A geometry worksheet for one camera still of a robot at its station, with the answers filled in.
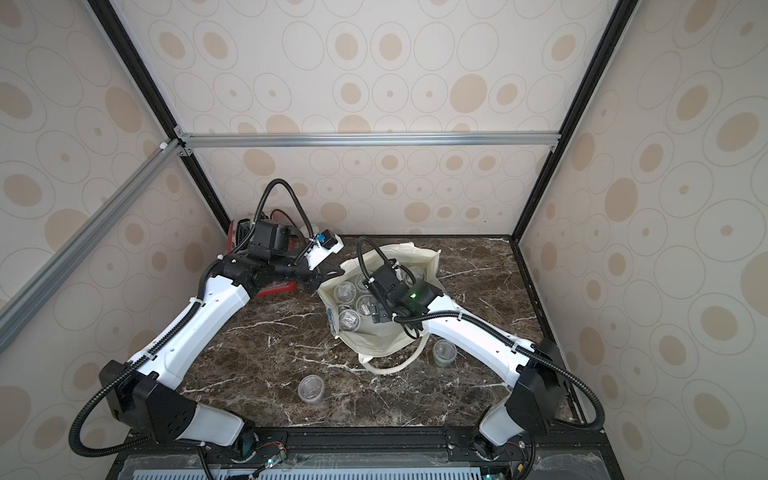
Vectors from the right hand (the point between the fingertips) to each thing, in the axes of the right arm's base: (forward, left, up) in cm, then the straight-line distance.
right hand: (404, 300), depth 81 cm
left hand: (0, +14, +13) cm, 19 cm away
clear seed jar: (-20, +24, -12) cm, 33 cm away
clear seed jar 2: (-9, -12, -12) cm, 19 cm away
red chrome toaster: (+23, +55, +3) cm, 59 cm away
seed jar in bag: (-3, +16, -6) cm, 17 cm away
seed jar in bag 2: (+1, +11, -5) cm, 12 cm away
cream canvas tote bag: (-11, +5, -5) cm, 13 cm away
